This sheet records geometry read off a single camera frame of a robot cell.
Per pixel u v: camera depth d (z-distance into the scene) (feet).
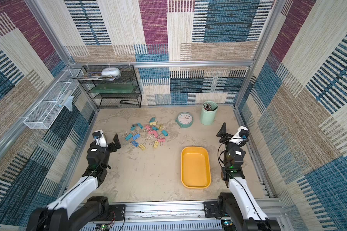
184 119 3.57
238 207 1.86
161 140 3.23
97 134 2.30
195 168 2.95
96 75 3.01
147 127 3.43
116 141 2.55
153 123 3.51
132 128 3.44
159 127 3.46
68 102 2.59
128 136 3.36
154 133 3.43
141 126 3.47
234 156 1.88
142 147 3.17
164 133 3.43
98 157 2.06
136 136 3.35
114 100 3.90
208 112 3.17
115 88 3.52
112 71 2.94
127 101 3.66
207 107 3.17
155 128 3.37
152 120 3.61
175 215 2.40
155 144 3.18
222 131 2.25
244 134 1.99
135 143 3.17
